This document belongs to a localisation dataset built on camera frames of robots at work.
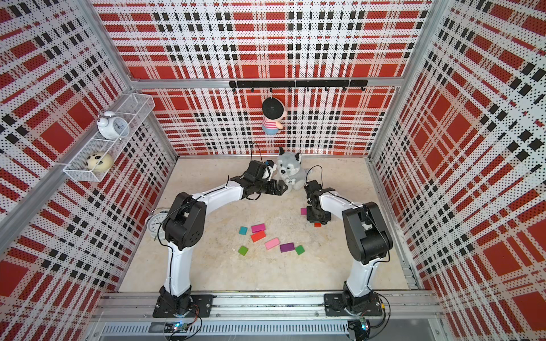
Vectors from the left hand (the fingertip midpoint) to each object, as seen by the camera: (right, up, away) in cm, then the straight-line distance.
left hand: (283, 185), depth 97 cm
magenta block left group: (-11, -19, -4) cm, 22 cm away
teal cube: (-18, -20, -4) cm, 27 cm away
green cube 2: (+7, -26, -10) cm, 29 cm away
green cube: (-16, -27, -10) cm, 33 cm away
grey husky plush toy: (+4, +7, -3) cm, 9 cm away
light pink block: (-4, -24, -8) cm, 26 cm away
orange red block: (-11, -22, -6) cm, 25 cm away
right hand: (+17, -15, -2) cm, 23 cm away
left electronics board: (-34, -46, -28) cm, 64 cm away
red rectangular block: (+16, -17, -4) cm, 24 cm away
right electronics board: (+26, -43, -30) cm, 59 cm away
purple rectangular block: (+2, -25, -10) cm, 27 cm away
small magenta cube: (+10, -12, +2) cm, 16 cm away
